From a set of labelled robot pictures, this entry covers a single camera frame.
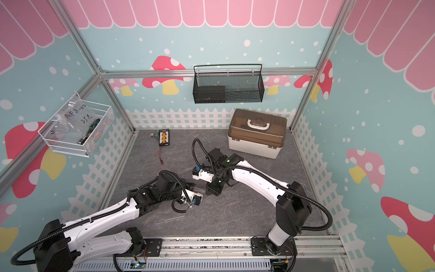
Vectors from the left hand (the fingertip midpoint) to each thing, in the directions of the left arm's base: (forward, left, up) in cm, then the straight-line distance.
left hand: (193, 184), depth 80 cm
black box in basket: (+41, -6, +22) cm, 47 cm away
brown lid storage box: (+28, -32, +7) cm, 43 cm away
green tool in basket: (+17, +43, +22) cm, 51 cm away
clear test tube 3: (-13, +17, -13) cm, 25 cm away
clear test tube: (+17, +9, -15) cm, 24 cm away
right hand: (-3, -8, +1) cm, 8 cm away
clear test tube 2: (-3, -4, +1) cm, 6 cm away
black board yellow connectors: (+39, +26, -11) cm, 48 cm away
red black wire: (+20, +23, -13) cm, 34 cm away
